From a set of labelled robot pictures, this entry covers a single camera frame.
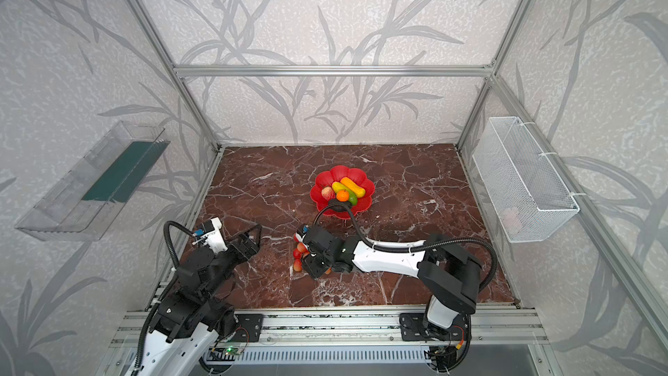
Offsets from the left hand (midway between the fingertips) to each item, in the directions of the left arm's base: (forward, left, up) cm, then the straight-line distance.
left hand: (258, 223), depth 74 cm
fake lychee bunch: (-3, -10, -15) cm, 19 cm away
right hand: (-4, -14, -13) cm, 19 cm away
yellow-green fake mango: (+24, -22, -16) cm, 36 cm away
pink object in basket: (0, -72, +3) cm, 72 cm away
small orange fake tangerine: (+17, -24, -12) cm, 32 cm away
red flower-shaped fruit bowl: (+29, -18, -16) cm, 37 cm away
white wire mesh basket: (0, -69, +17) cm, 71 cm away
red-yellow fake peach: (+21, -18, -16) cm, 32 cm away
